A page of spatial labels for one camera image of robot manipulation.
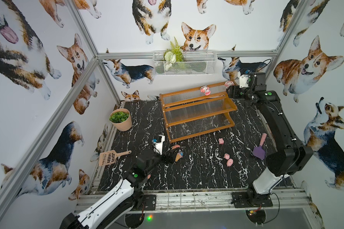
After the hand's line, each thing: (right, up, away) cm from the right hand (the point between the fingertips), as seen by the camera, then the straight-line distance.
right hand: (231, 86), depth 79 cm
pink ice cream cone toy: (-32, -36, +14) cm, 50 cm away
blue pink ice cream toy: (-29, -41, +9) cm, 51 cm away
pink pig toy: (0, -41, +9) cm, 42 cm away
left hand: (-32, -32, -2) cm, 45 cm away
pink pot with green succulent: (-67, -19, +14) cm, 71 cm away
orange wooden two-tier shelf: (-21, -15, +36) cm, 44 cm away
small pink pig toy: (-1, -34, +16) cm, 38 cm away
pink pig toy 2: (+1, -44, +7) cm, 45 cm away
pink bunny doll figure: (-14, -1, +5) cm, 14 cm away
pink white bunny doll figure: (+2, +4, +9) cm, 10 cm away
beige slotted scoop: (-73, -43, +12) cm, 85 cm away
